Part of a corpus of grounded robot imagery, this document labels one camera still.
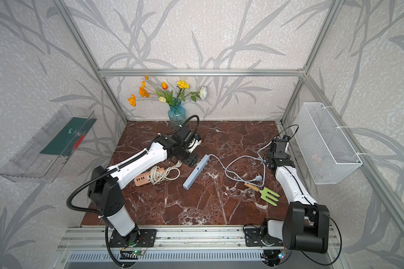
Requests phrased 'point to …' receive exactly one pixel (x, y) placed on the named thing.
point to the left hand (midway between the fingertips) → (192, 157)
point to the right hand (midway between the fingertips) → (278, 152)
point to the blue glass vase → (177, 115)
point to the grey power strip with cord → (203, 163)
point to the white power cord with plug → (170, 174)
